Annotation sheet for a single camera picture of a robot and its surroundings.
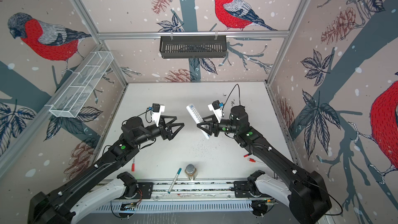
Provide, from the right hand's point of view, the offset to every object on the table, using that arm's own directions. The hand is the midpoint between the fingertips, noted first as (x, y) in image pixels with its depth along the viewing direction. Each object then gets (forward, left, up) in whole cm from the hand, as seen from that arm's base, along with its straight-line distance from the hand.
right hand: (199, 125), depth 70 cm
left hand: (-2, +9, +5) cm, 10 cm away
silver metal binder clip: (-16, +4, -13) cm, 21 cm away
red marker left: (-13, +36, -21) cm, 44 cm away
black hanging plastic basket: (+60, +15, +5) cm, 62 cm away
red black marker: (-4, -26, -25) cm, 37 cm away
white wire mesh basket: (+6, +61, +9) cm, 62 cm away
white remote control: (+2, +1, +3) cm, 4 cm away
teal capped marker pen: (-19, +13, -23) cm, 33 cm away
